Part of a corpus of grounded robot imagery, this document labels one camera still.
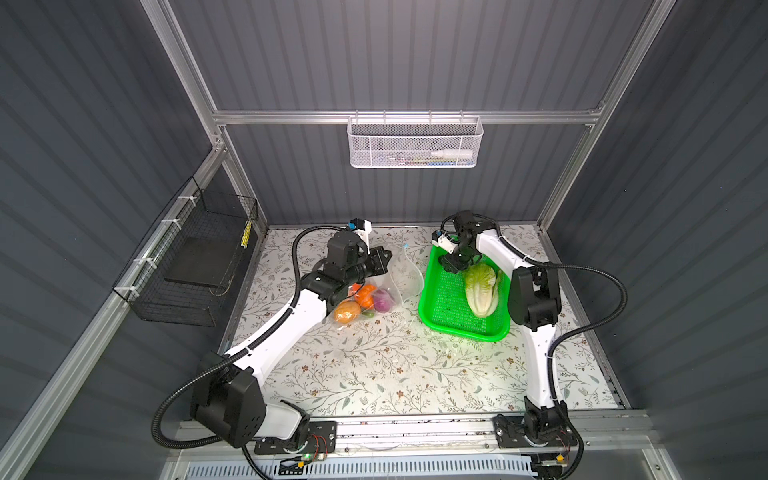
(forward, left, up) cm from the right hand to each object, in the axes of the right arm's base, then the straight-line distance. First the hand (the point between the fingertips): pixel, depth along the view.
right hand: (456, 262), depth 104 cm
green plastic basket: (-22, -10, -4) cm, 25 cm away
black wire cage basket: (-6, +75, +31) cm, 81 cm away
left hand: (-14, +22, +23) cm, 34 cm away
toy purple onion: (-19, +25, +6) cm, 32 cm away
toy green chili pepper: (-21, +30, +1) cm, 36 cm away
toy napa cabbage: (-14, -6, +4) cm, 16 cm away
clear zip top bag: (-5, +19, -4) cm, 20 cm away
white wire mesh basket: (+51, +13, +17) cm, 55 cm away
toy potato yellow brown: (-20, +36, +1) cm, 42 cm away
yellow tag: (-7, +63, +23) cm, 68 cm away
